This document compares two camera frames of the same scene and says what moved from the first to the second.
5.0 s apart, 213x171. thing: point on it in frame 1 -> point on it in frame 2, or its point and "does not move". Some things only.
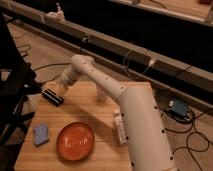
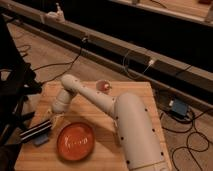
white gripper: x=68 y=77 -> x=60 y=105
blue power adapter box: x=179 y=107 does not move
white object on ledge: x=56 y=16 does not move
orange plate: x=75 y=141 does not move
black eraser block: x=52 y=97 -> x=35 y=130
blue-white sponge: x=41 y=136 does not move
